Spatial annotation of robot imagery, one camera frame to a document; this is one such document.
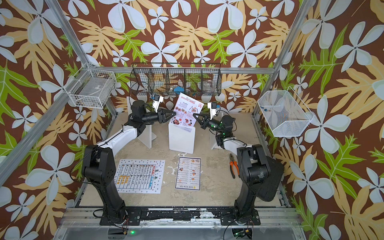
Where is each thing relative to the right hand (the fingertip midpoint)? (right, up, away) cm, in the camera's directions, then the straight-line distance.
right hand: (193, 116), depth 81 cm
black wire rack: (-26, +26, +17) cm, 41 cm away
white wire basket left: (-59, +17, +3) cm, 62 cm away
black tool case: (+37, -38, -5) cm, 54 cm away
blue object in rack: (-9, +18, +14) cm, 25 cm away
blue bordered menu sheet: (-3, -34, +8) cm, 35 cm away
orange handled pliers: (+25, -28, +11) cm, 39 cm away
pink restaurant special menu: (-5, +4, 0) cm, 6 cm away
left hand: (-10, +3, 0) cm, 11 cm away
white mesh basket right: (+53, +1, +2) cm, 53 cm away
